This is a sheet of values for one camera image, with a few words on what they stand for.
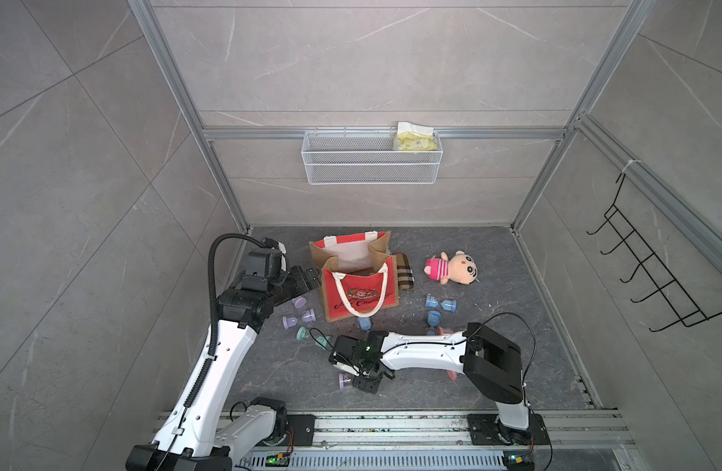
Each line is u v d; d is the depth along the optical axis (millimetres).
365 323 903
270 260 536
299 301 947
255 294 497
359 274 765
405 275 1009
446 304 950
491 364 468
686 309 609
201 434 374
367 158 1011
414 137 857
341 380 779
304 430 730
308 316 909
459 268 977
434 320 914
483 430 730
